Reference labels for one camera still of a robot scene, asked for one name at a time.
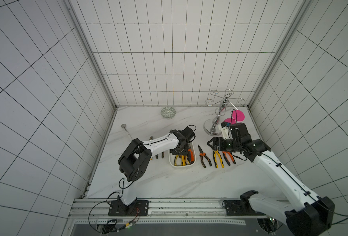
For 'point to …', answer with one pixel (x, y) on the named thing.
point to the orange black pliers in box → (190, 156)
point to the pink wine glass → (237, 115)
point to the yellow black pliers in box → (184, 160)
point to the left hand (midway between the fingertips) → (178, 154)
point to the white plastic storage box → (171, 159)
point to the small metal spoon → (123, 126)
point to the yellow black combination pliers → (219, 157)
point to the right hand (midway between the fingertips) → (207, 143)
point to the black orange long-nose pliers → (201, 154)
